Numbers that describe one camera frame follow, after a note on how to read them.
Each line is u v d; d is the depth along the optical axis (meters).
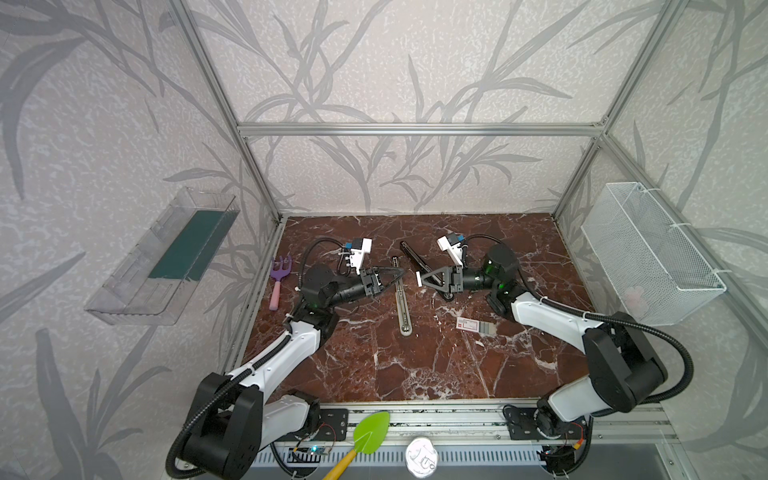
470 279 0.68
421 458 0.65
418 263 1.04
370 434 0.72
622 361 0.44
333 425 0.73
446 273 0.69
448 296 0.97
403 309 0.93
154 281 0.64
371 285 0.64
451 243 0.71
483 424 0.75
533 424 0.72
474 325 0.90
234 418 0.40
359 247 0.69
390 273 0.67
